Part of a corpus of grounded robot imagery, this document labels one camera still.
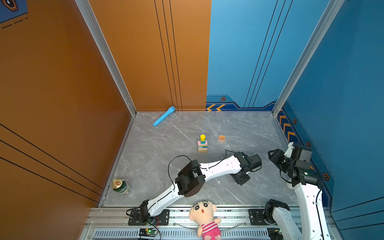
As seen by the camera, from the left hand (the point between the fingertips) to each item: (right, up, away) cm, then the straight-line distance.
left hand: (240, 178), depth 84 cm
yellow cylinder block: (-21, +23, +5) cm, 31 cm away
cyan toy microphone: (-46, +42, +35) cm, 71 cm away
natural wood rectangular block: (-21, +14, +12) cm, 28 cm away
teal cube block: (-21, +20, +7) cm, 30 cm away
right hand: (+13, +16, -8) cm, 22 cm away
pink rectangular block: (-23, +18, +8) cm, 30 cm away
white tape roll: (-63, 0, -11) cm, 64 cm away
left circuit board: (-46, -20, -14) cm, 52 cm away
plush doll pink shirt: (-22, -11, -17) cm, 30 cm away
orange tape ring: (-7, +21, +18) cm, 29 cm away
